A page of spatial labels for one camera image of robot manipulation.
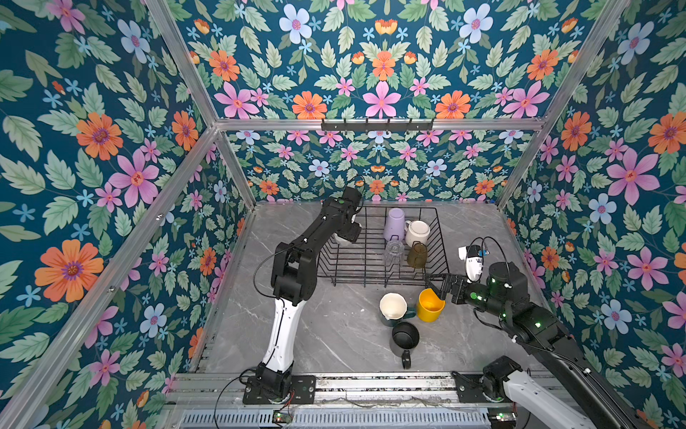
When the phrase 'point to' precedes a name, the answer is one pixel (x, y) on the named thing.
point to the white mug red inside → (416, 231)
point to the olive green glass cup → (417, 255)
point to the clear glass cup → (395, 251)
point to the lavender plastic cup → (395, 224)
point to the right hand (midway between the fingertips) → (434, 277)
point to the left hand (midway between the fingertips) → (348, 225)
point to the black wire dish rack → (362, 264)
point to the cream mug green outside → (393, 307)
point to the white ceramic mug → (340, 240)
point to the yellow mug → (430, 306)
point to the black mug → (404, 339)
